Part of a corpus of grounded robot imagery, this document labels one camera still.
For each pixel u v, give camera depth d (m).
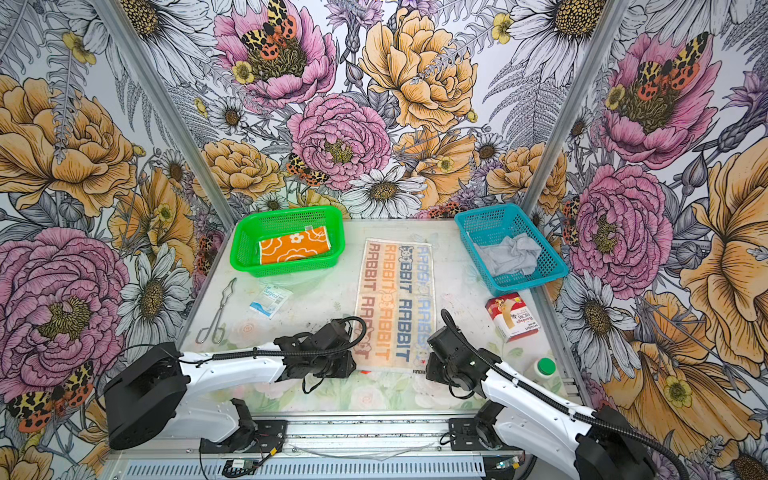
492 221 1.15
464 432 0.74
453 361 0.65
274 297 0.99
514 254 1.04
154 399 0.42
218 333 0.92
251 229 1.08
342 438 0.76
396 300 0.99
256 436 0.73
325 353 0.67
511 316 0.92
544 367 0.76
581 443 0.42
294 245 1.12
